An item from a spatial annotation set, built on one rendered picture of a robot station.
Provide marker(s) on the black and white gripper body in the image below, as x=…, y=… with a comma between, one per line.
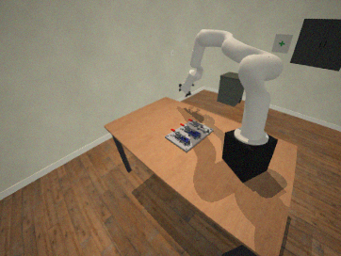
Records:
x=185, y=89

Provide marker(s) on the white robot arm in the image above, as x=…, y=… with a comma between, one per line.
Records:
x=256, y=66

